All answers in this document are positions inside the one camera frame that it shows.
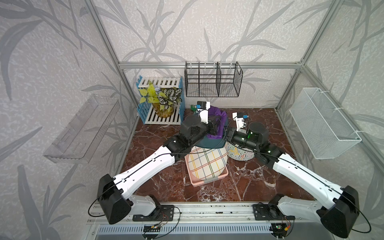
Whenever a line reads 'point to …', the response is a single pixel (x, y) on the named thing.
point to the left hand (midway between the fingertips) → (220, 117)
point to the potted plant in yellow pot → (163, 100)
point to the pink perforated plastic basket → (197, 181)
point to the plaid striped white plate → (206, 163)
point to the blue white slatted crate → (146, 110)
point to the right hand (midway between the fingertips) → (214, 130)
